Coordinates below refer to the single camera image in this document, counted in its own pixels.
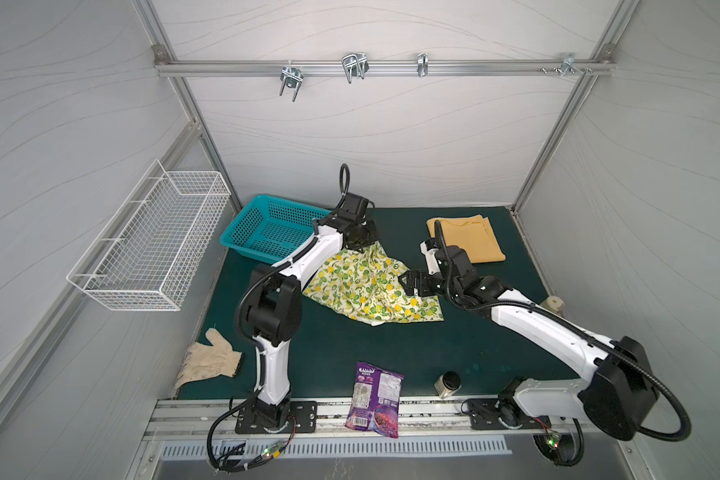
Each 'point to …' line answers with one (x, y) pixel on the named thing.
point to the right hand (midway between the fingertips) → (417, 268)
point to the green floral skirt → (365, 286)
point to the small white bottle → (554, 302)
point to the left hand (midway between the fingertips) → (383, 232)
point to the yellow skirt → (472, 232)
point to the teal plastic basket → (270, 228)
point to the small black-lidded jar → (447, 384)
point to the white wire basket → (142, 255)
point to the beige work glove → (204, 361)
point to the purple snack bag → (374, 402)
